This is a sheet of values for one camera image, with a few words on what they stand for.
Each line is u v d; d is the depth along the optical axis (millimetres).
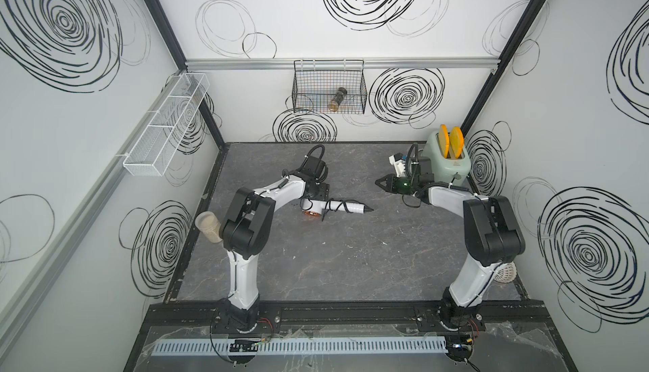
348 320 754
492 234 495
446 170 917
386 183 882
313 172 787
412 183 785
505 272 807
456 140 910
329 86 986
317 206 913
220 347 695
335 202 917
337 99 902
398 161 884
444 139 920
